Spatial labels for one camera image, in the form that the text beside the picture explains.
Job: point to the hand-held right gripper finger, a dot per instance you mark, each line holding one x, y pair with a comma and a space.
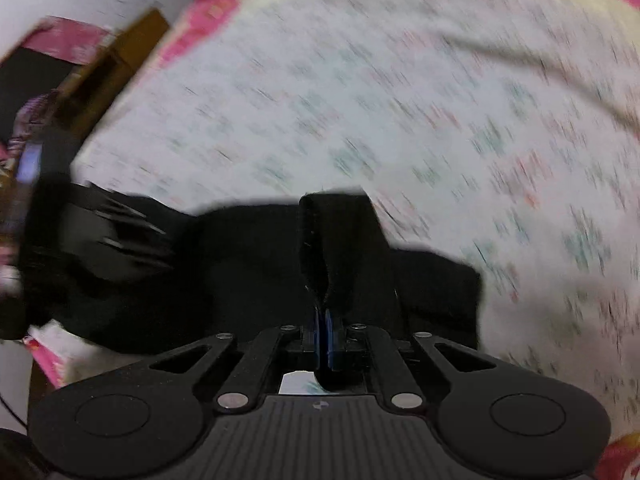
330, 340
319, 340

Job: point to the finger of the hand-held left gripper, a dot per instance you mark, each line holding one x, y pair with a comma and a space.
130, 257
125, 210

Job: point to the black pants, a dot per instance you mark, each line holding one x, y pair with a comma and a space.
240, 260

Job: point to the purple cloth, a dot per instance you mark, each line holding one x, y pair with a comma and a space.
35, 115

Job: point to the wooden cabinet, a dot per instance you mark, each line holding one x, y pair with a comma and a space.
120, 60

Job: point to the black television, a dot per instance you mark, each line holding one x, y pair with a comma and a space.
30, 85

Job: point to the pink floral cloth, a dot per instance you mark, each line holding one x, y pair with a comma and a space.
65, 40

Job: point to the pink cartoon printed quilt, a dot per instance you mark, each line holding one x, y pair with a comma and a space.
200, 15

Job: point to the white floral bed sheet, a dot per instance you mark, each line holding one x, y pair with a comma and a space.
400, 110

